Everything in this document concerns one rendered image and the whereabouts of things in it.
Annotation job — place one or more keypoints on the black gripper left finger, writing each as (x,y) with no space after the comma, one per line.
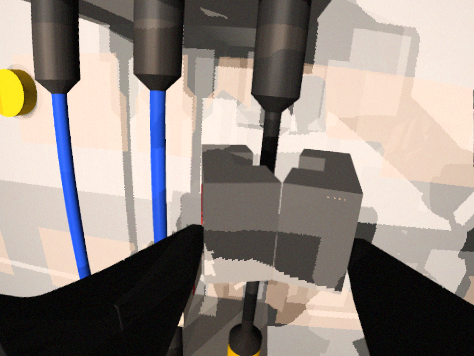
(132,308)

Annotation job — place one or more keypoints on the yellow short cylinder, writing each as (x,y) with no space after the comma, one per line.
(18,93)

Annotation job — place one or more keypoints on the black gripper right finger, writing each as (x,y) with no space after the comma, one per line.
(404,313)

